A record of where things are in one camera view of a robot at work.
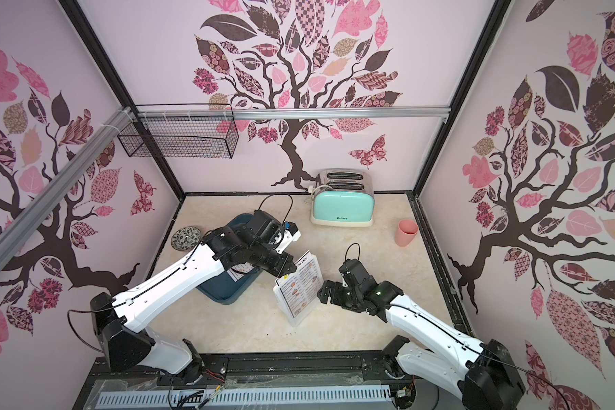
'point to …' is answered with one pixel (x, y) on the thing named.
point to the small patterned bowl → (185, 238)
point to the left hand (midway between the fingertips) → (293, 274)
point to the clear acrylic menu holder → (283, 303)
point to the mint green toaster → (343, 197)
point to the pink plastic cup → (406, 231)
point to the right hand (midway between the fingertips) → (328, 295)
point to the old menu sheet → (300, 288)
